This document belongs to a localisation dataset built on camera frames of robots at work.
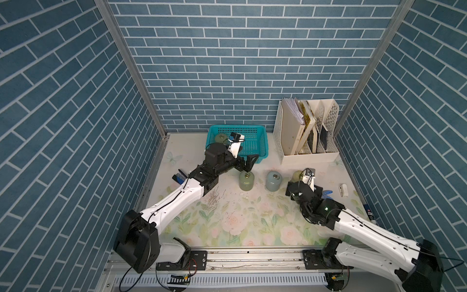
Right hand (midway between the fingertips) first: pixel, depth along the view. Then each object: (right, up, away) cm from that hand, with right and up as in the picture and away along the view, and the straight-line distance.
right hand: (299, 185), depth 80 cm
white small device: (+27, -5, +12) cm, 30 cm away
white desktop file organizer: (+9, +25, +16) cm, 31 cm away
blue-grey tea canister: (-10, 0, +10) cm, 14 cm away
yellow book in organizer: (+8, +34, +14) cm, 37 cm away
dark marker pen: (+38, -17, +10) cm, 43 cm away
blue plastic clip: (+17, -6, +12) cm, 22 cm away
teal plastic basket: (-17, +21, +36) cm, 45 cm away
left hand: (-20, +15, -5) cm, 26 cm away
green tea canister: (-23, 0, +11) cm, 26 cm away
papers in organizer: (+2, +36, +11) cm, 38 cm away
